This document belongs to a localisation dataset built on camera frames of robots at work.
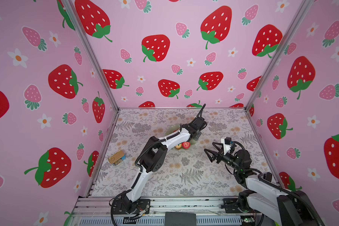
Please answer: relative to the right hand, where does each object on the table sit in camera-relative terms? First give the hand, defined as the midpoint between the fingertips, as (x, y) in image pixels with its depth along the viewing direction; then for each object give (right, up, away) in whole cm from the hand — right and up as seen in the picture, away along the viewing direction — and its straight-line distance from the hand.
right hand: (209, 147), depth 80 cm
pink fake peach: (-13, 0, +10) cm, 16 cm away
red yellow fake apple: (-17, -1, +9) cm, 19 cm away
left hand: (-6, +8, +17) cm, 20 cm away
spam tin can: (-57, -9, +8) cm, 58 cm away
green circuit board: (+18, -36, -9) cm, 41 cm away
